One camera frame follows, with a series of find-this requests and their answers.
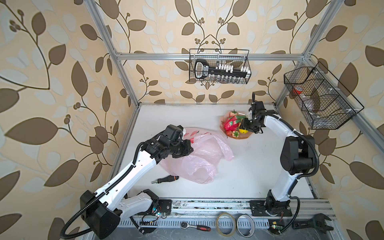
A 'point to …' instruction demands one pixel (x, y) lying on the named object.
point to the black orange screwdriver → (168, 178)
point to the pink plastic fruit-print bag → (200, 165)
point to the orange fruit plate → (222, 120)
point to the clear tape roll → (233, 226)
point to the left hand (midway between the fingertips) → (195, 149)
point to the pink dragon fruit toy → (232, 123)
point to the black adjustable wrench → (316, 222)
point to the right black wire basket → (325, 103)
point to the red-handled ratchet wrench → (184, 225)
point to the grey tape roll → (252, 225)
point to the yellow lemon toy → (243, 131)
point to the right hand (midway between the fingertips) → (244, 129)
